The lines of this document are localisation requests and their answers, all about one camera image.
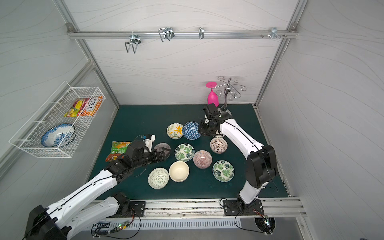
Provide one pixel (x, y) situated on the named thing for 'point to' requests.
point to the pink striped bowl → (202, 159)
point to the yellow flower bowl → (174, 131)
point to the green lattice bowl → (158, 178)
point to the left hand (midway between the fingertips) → (166, 152)
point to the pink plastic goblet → (213, 97)
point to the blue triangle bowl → (191, 130)
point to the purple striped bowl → (164, 147)
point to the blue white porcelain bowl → (57, 134)
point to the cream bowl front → (179, 171)
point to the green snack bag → (118, 150)
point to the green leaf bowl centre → (184, 152)
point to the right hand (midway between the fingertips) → (199, 130)
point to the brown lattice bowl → (218, 145)
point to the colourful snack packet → (84, 107)
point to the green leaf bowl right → (223, 171)
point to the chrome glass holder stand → (229, 91)
